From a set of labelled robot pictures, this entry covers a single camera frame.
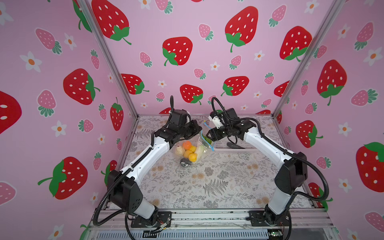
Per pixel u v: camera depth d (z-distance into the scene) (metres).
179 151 0.93
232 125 0.64
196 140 0.96
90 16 0.70
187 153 0.92
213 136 0.75
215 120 0.76
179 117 0.58
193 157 0.88
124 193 0.49
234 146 0.98
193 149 0.92
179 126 0.59
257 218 0.74
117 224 0.72
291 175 0.45
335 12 0.70
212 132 0.74
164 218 0.75
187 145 0.93
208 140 0.79
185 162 0.89
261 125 1.15
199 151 0.90
